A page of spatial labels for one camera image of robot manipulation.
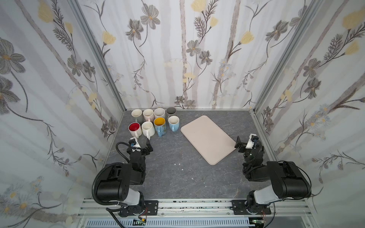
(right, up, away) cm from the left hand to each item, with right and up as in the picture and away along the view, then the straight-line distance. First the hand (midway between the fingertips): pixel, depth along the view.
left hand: (141, 139), depth 88 cm
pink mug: (0, +17, +17) cm, 24 cm away
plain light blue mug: (+19, +11, +13) cm, 26 cm away
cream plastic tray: (+45, -2, +15) cm, 47 cm away
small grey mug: (-9, +17, +18) cm, 26 cm away
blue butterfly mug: (+10, +9, +10) cm, 17 cm away
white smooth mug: (-9, +6, +13) cm, 17 cm away
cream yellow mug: (+7, +19, +23) cm, 31 cm away
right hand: (+67, +2, -1) cm, 67 cm away
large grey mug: (+17, +20, +20) cm, 33 cm away
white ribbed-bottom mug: (+1, +6, +11) cm, 13 cm away
